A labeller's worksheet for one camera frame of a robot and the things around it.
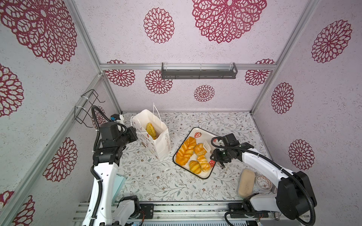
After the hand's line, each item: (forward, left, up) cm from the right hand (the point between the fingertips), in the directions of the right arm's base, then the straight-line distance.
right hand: (212, 155), depth 85 cm
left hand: (+2, +43, +20) cm, 47 cm away
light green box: (-15, +55, -4) cm, 57 cm away
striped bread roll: (+16, +40, +4) cm, 43 cm away
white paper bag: (0, +30, +9) cm, 32 cm away
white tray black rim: (+5, +11, -7) cm, 14 cm away
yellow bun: (-6, +10, -5) cm, 13 cm away
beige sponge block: (-14, -19, -6) cm, 24 cm away
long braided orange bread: (+6, +16, -6) cm, 18 cm away
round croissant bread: (+5, +7, -4) cm, 10 cm away
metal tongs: (+6, +3, 0) cm, 6 cm away
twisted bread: (-4, +4, -5) cm, 8 cm away
